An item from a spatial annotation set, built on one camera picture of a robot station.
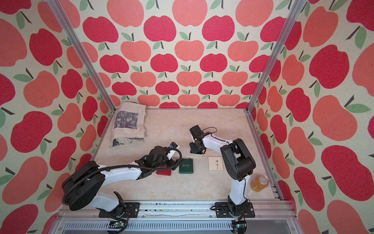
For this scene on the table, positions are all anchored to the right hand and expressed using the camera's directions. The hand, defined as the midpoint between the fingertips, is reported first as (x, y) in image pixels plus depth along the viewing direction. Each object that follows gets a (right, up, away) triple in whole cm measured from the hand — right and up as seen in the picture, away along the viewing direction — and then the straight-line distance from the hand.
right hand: (196, 150), depth 97 cm
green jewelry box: (-7, -8, -11) cm, 15 cm away
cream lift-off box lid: (+11, -6, -8) cm, 15 cm away
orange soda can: (+31, -13, -24) cm, 41 cm away
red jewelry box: (-20, -11, -12) cm, 26 cm away
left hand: (-11, -2, -13) cm, 17 cm away
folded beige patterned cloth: (-49, +17, +6) cm, 53 cm away
